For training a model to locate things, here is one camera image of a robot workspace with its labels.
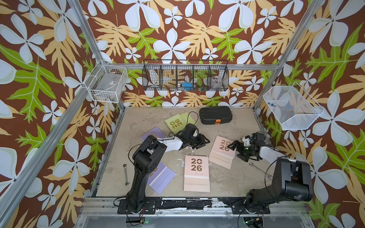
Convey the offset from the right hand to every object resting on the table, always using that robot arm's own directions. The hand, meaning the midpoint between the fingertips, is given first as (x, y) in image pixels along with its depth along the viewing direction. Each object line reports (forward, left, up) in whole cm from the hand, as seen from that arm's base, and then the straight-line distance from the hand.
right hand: (232, 149), depth 92 cm
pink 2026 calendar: (-17, +24, -1) cm, 30 cm away
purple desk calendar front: (-18, +46, -3) cm, 49 cm away
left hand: (+4, +15, +5) cm, 16 cm away
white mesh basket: (+14, -33, +24) cm, 43 cm away
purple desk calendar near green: (+15, +53, -2) cm, 55 cm away
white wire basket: (+29, +80, +32) cm, 90 cm away
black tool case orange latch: (+30, +6, 0) cm, 31 cm away
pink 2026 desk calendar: (-2, +7, -3) cm, 8 cm away
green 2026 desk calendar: (+24, +36, -1) cm, 43 cm away
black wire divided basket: (+42, +30, +29) cm, 59 cm away
